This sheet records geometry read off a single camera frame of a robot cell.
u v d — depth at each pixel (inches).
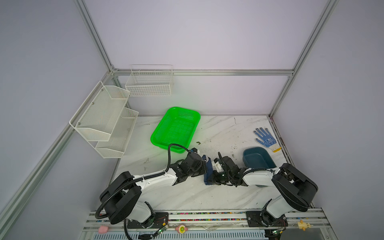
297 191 17.7
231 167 27.7
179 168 25.3
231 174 27.6
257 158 37.6
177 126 45.1
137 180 18.1
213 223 28.9
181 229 26.5
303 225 26.9
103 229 27.6
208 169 35.8
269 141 41.0
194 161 25.6
